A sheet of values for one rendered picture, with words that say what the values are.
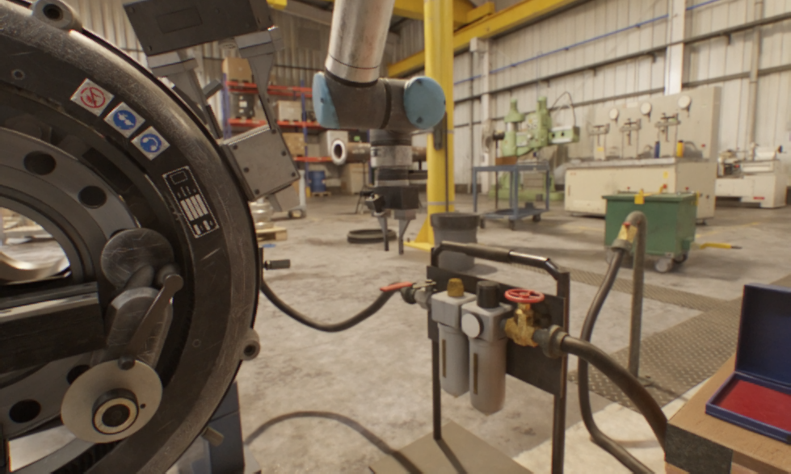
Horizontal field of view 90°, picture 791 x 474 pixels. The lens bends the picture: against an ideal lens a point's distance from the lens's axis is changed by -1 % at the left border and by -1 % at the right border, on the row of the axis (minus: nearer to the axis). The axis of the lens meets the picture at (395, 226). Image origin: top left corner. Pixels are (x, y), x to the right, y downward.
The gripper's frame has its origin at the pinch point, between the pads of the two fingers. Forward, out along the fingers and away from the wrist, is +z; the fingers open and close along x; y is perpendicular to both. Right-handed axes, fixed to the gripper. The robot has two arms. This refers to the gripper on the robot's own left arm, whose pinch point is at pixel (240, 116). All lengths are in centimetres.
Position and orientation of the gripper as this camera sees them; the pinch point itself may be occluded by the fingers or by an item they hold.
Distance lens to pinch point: 51.4
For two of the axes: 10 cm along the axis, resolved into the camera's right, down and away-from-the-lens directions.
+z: 1.9, 8.5, 4.9
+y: 0.8, -5.1, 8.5
